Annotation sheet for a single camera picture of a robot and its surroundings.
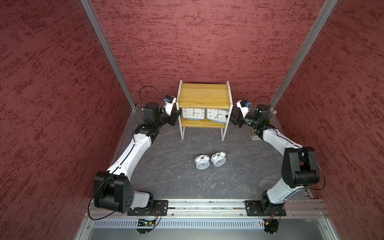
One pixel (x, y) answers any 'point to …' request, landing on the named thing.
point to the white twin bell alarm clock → (202, 161)
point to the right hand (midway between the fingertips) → (227, 115)
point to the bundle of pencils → (272, 112)
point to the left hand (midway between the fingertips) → (177, 112)
